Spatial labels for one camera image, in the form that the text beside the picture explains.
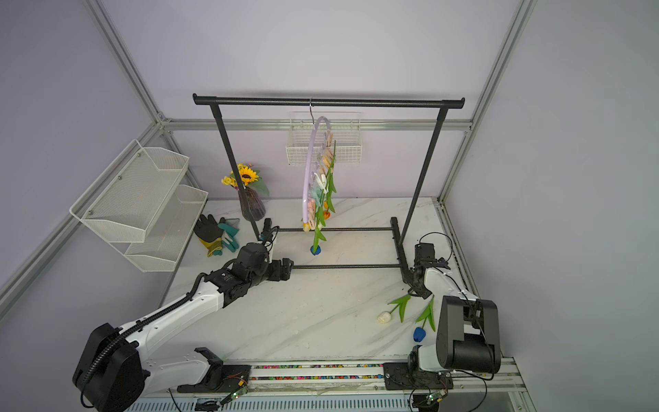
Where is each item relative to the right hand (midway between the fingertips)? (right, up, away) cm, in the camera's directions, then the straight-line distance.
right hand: (416, 286), depth 92 cm
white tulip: (-13, -8, -8) cm, 17 cm away
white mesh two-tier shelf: (-92, +30, -12) cm, 98 cm away
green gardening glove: (-74, +19, +14) cm, 78 cm away
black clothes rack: (-4, +20, +4) cm, 21 cm away
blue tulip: (-36, +14, -5) cm, 39 cm away
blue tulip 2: (-2, -12, -11) cm, 16 cm away
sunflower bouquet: (-62, +40, +2) cm, 74 cm away
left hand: (-48, +9, -7) cm, 49 cm away
